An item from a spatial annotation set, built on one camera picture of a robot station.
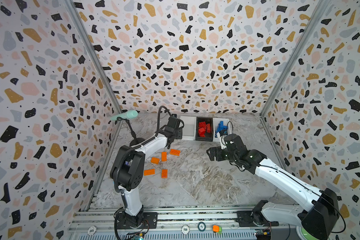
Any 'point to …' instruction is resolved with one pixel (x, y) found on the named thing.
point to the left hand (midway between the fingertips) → (180, 128)
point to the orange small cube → (216, 228)
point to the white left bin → (189, 129)
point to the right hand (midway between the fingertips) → (214, 147)
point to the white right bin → (216, 121)
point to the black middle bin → (208, 136)
